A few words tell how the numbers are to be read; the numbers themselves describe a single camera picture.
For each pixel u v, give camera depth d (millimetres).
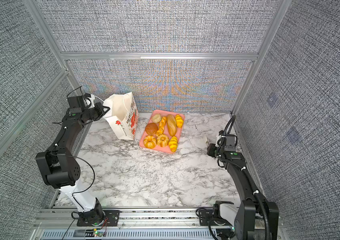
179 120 1102
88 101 757
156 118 1099
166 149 987
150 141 977
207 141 915
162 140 1003
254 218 396
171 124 1064
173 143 972
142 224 732
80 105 697
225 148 637
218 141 746
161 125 1089
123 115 780
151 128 1033
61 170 486
